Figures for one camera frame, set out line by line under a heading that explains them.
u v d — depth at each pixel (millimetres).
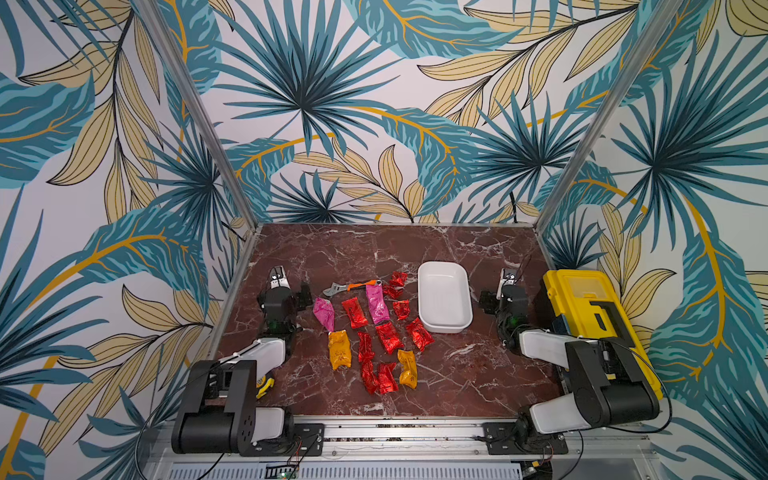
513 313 715
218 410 418
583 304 799
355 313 949
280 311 665
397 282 977
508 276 806
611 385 446
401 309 950
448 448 734
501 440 718
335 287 1005
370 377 795
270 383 800
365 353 858
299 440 719
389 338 879
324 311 924
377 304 930
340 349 858
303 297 818
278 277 755
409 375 799
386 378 799
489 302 858
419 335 882
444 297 977
